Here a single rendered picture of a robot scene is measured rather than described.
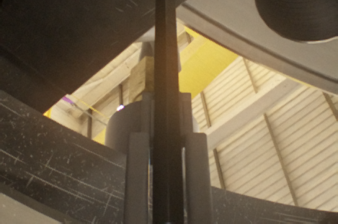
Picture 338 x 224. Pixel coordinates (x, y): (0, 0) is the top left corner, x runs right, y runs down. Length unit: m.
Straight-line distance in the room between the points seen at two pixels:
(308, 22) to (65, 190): 0.09
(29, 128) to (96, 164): 0.02
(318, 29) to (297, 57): 0.01
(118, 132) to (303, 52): 0.25
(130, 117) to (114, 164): 0.23
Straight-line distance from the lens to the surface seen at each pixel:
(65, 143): 0.17
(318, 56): 0.16
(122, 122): 0.40
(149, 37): 0.41
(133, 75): 0.48
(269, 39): 0.16
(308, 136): 12.11
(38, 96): 0.17
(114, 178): 0.17
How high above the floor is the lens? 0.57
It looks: 26 degrees up
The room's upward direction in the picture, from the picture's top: 124 degrees clockwise
